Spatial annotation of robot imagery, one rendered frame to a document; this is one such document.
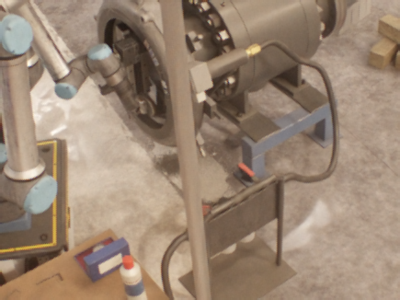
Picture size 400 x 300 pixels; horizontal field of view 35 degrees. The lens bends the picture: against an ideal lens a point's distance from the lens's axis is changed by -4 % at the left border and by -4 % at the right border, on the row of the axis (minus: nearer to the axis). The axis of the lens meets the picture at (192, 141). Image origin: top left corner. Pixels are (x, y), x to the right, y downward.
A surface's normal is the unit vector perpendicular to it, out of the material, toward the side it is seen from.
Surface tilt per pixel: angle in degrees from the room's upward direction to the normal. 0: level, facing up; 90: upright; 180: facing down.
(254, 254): 0
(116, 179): 0
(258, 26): 59
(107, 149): 0
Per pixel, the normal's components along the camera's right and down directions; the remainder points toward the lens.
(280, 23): 0.47, 0.11
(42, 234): -0.08, -0.75
